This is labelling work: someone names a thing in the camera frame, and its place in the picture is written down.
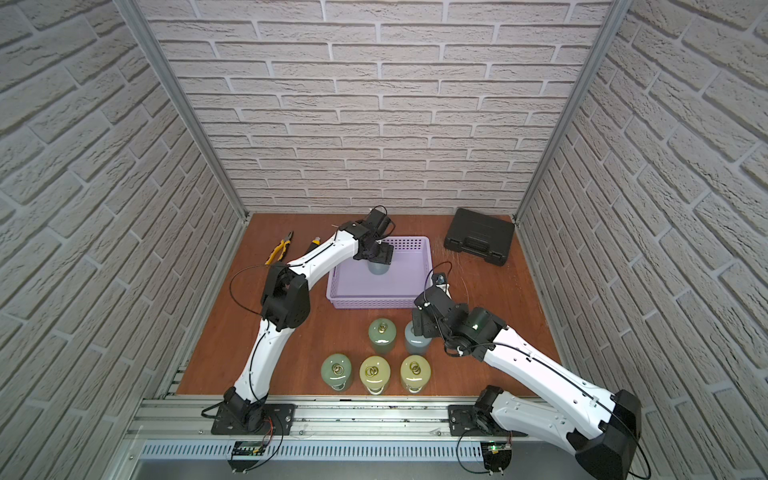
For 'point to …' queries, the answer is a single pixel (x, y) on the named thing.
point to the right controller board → (497, 456)
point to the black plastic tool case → (480, 235)
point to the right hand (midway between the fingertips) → (436, 314)
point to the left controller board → (245, 448)
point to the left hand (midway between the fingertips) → (385, 252)
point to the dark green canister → (382, 333)
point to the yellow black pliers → (283, 244)
